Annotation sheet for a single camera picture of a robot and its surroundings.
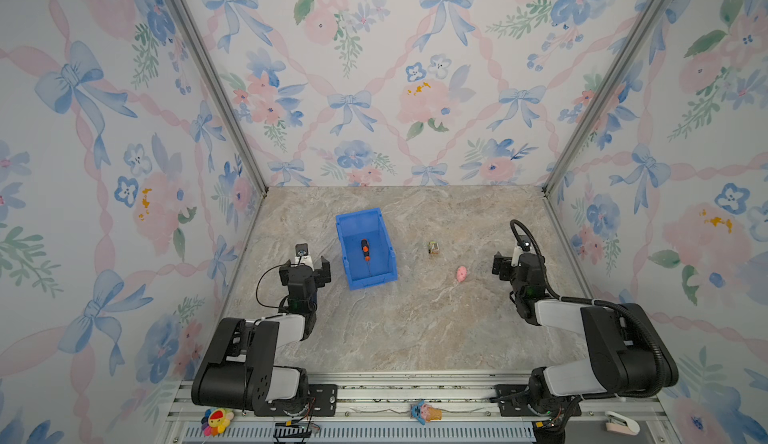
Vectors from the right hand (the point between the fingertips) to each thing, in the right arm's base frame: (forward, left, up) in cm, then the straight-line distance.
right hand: (515, 253), depth 93 cm
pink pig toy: (-4, +16, -5) cm, 18 cm away
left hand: (-4, +64, +2) cm, 64 cm away
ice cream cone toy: (-42, +30, -4) cm, 52 cm away
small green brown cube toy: (+5, +25, -5) cm, 26 cm away
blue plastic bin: (+15, +53, -7) cm, 55 cm away
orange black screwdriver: (+4, +47, -5) cm, 48 cm away
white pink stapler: (-43, -15, -6) cm, 46 cm away
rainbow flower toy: (-45, +79, -5) cm, 91 cm away
